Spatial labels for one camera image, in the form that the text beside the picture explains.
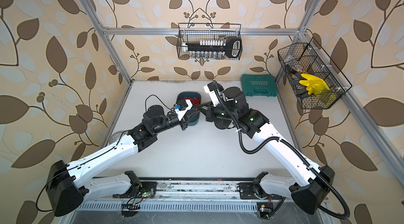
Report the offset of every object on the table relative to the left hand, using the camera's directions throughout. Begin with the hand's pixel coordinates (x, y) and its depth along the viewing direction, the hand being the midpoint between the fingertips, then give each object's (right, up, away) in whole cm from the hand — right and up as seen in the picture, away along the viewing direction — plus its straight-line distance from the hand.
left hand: (195, 106), depth 67 cm
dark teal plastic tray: (-13, +4, +38) cm, 41 cm away
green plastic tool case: (+42, +13, +45) cm, 63 cm away
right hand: (+1, 0, 0) cm, 1 cm away
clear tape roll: (-48, -19, +24) cm, 57 cm away
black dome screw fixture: (+14, -12, +26) cm, 32 cm away
